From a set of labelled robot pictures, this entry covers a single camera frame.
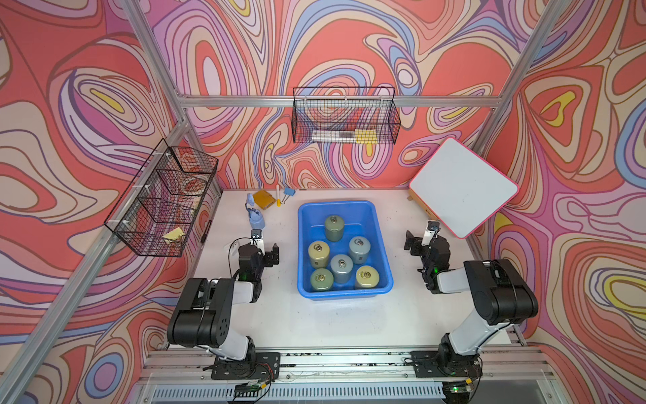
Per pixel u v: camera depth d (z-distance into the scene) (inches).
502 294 18.6
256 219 39.7
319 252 34.8
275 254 34.6
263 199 45.3
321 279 32.3
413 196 43.9
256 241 31.6
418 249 33.9
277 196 45.5
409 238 34.8
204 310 18.3
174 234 28.3
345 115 37.8
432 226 32.1
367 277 32.3
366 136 32.4
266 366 28.3
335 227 38.1
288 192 47.1
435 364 28.8
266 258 33.0
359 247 35.8
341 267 33.3
